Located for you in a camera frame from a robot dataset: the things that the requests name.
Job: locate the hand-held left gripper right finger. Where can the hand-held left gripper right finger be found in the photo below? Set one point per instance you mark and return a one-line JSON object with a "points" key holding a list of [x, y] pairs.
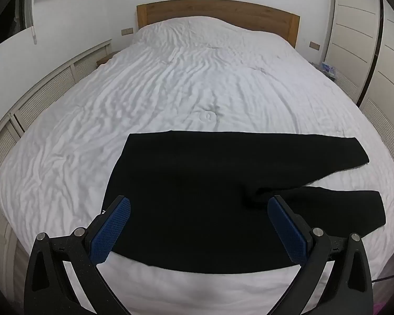
{"points": [[287, 228]]}

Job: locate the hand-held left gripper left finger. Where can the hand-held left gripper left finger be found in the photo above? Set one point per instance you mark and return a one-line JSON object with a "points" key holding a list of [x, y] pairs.
{"points": [[113, 226]]}

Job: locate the black pants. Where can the black pants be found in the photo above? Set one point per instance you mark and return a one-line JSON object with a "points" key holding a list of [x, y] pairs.
{"points": [[190, 187]]}

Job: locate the items on right nightstand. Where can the items on right nightstand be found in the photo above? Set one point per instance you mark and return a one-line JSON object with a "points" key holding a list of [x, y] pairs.
{"points": [[328, 69]]}

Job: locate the white louvered low cabinet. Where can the white louvered low cabinet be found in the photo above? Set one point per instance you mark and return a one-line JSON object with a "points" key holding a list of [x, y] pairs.
{"points": [[46, 88]]}

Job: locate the white bed duvet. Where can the white bed duvet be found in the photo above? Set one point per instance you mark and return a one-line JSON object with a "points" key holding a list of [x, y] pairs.
{"points": [[184, 88]]}

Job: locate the wooden nightstand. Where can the wooden nightstand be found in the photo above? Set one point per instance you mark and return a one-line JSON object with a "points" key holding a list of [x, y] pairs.
{"points": [[105, 59]]}

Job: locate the wooden headboard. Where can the wooden headboard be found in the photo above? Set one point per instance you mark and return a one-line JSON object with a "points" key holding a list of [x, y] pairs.
{"points": [[216, 8]]}

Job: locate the beige wall socket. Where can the beige wall socket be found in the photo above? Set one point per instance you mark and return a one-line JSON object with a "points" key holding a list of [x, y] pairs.
{"points": [[315, 45]]}

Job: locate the beige wall switch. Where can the beige wall switch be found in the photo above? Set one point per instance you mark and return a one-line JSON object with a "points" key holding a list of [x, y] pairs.
{"points": [[127, 31]]}

